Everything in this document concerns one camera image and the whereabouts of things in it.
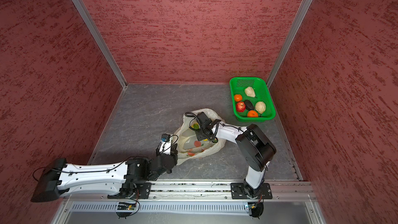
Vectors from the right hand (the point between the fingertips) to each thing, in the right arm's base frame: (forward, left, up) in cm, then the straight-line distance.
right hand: (201, 137), depth 92 cm
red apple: (+18, -27, +5) cm, 33 cm away
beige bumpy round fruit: (+19, -40, +4) cm, 45 cm away
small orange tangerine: (+28, -27, +3) cm, 39 cm away
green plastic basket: (+26, -37, +3) cm, 45 cm away
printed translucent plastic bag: (-5, +7, 0) cm, 9 cm away
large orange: (+14, -34, +4) cm, 37 cm away
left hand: (-11, +12, +11) cm, 20 cm away
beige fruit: (+32, -36, +4) cm, 49 cm away
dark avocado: (+21, -33, +4) cm, 40 cm away
